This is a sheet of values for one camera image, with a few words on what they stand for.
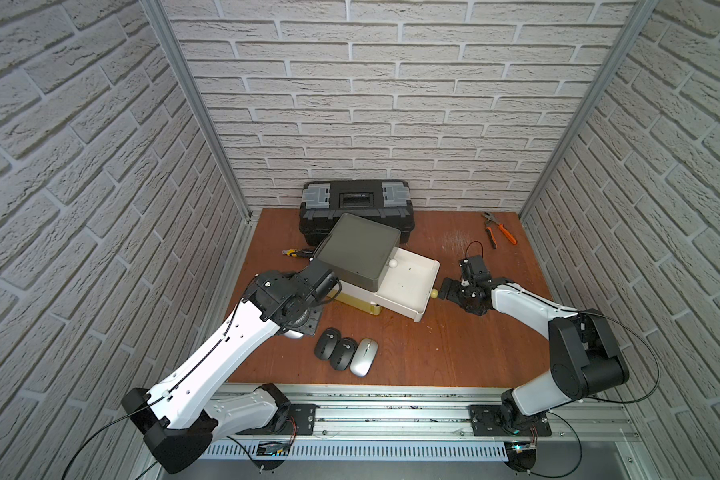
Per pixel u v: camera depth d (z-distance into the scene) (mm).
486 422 741
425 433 724
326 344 838
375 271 787
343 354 830
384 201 1005
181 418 371
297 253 1055
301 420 724
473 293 680
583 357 449
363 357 832
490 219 1178
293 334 619
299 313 479
